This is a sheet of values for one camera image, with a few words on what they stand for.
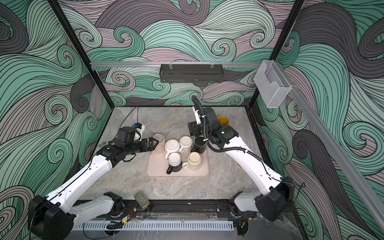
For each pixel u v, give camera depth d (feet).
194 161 2.66
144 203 2.38
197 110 2.07
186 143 2.97
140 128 2.37
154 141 2.41
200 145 2.88
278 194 1.23
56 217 1.21
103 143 3.21
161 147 2.93
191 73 3.11
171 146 2.88
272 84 2.60
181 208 2.44
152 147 2.29
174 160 2.66
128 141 2.01
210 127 1.73
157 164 2.94
